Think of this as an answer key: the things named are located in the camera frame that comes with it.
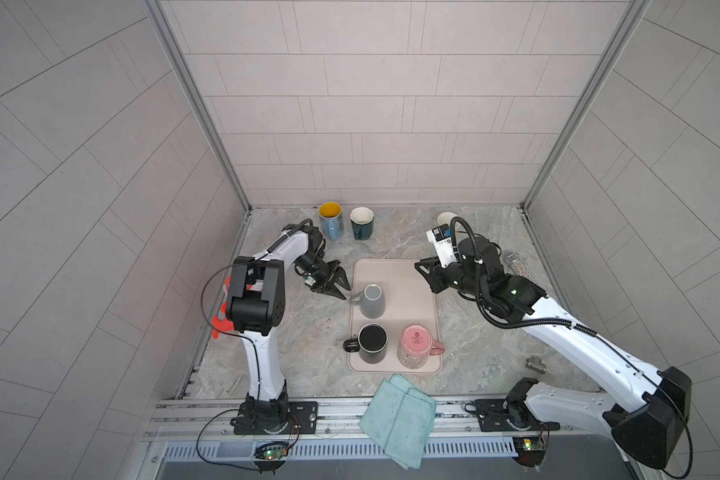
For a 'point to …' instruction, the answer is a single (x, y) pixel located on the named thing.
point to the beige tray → (409, 300)
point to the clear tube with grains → (514, 261)
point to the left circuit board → (270, 457)
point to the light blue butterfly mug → (331, 216)
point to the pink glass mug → (416, 345)
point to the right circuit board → (531, 450)
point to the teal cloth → (401, 420)
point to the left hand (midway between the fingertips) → (356, 280)
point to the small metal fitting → (534, 362)
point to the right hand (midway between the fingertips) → (416, 265)
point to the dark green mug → (362, 222)
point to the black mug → (371, 343)
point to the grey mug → (371, 301)
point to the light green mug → (446, 217)
